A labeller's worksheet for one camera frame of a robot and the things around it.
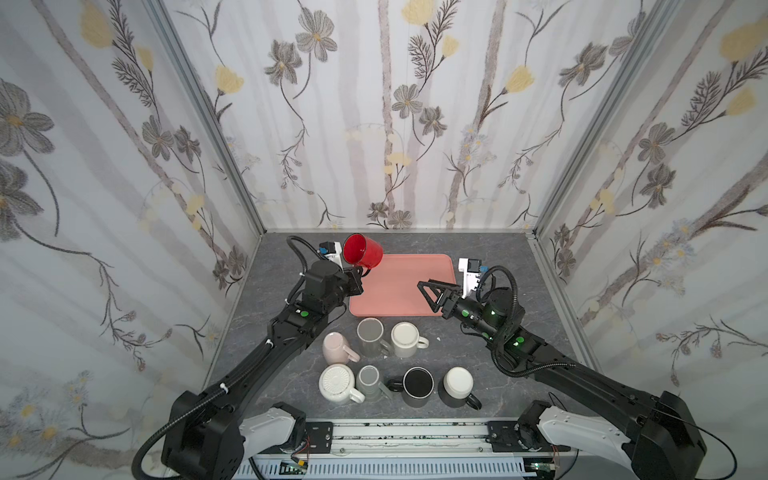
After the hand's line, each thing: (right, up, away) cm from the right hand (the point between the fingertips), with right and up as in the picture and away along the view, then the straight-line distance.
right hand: (422, 281), depth 67 cm
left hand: (-16, +5, +12) cm, 20 cm away
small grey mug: (-13, -26, +7) cm, 30 cm away
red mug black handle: (-15, +7, +11) cm, 20 cm away
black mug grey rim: (-1, -27, +8) cm, 28 cm away
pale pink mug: (-22, -20, +13) cm, 32 cm away
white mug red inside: (-3, -18, +17) cm, 25 cm away
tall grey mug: (-13, -16, +14) cm, 25 cm away
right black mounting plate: (+22, -39, +6) cm, 45 cm away
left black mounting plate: (-25, -39, +6) cm, 47 cm away
